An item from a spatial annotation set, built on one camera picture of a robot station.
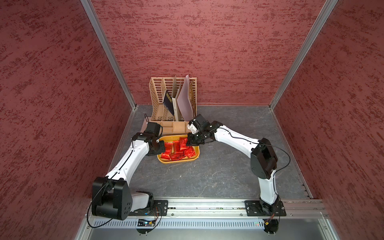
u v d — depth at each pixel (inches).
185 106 37.0
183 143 33.6
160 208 29.7
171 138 37.1
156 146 27.8
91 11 28.4
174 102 33.6
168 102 39.4
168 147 34.5
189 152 34.4
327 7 28.0
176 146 34.6
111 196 15.6
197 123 27.4
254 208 29.0
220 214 29.1
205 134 26.3
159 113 45.7
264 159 19.7
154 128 26.3
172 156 33.3
